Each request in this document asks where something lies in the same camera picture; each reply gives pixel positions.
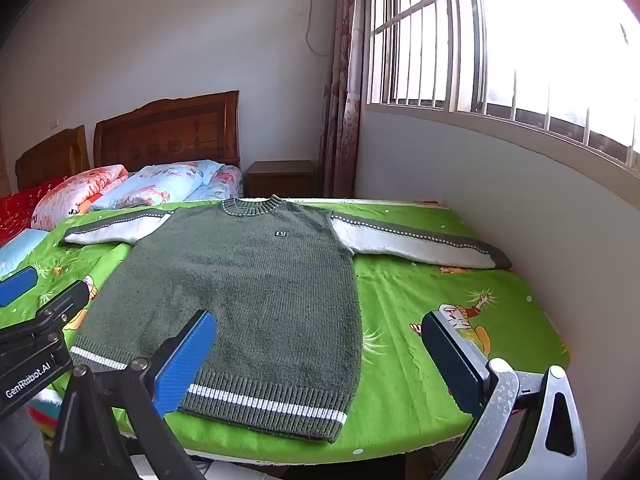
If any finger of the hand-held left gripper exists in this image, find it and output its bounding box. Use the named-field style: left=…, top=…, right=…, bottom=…
left=31, top=280, right=94, bottom=333
left=0, top=266, right=39, bottom=309

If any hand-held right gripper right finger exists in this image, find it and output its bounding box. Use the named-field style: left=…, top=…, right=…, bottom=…
left=421, top=310, right=588, bottom=480

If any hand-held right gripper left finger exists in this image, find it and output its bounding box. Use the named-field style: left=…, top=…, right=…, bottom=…
left=49, top=309, right=219, bottom=480

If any green knitted sweater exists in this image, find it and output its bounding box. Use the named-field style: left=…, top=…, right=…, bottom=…
left=59, top=195, right=513, bottom=445

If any colourful printed cloth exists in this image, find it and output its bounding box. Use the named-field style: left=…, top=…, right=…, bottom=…
left=27, top=392, right=60, bottom=437

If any red blanket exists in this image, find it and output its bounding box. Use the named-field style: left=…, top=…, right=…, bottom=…
left=0, top=176, right=68, bottom=248

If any green printed bedsheet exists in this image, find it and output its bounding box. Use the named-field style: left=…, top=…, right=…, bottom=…
left=0, top=195, right=572, bottom=465

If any pink floral pillow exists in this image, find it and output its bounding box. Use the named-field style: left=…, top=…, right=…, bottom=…
left=31, top=165, right=130, bottom=231

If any small wooden headboard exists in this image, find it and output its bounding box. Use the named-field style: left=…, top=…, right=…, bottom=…
left=15, top=125, right=91, bottom=192

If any light blue floral pillow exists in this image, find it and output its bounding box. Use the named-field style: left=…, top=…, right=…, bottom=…
left=89, top=159, right=223, bottom=211

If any large carved wooden headboard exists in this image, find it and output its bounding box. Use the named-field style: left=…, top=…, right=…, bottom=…
left=93, top=91, right=242, bottom=181

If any wooden nightstand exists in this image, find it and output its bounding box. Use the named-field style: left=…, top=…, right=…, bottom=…
left=246, top=160, right=318, bottom=199

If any pink floral curtain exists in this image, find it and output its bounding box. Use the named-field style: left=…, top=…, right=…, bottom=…
left=318, top=0, right=373, bottom=200

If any barred window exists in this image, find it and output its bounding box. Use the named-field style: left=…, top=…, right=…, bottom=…
left=365, top=0, right=640, bottom=181

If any white air conditioner cable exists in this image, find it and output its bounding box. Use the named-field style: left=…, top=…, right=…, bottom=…
left=305, top=0, right=333, bottom=58

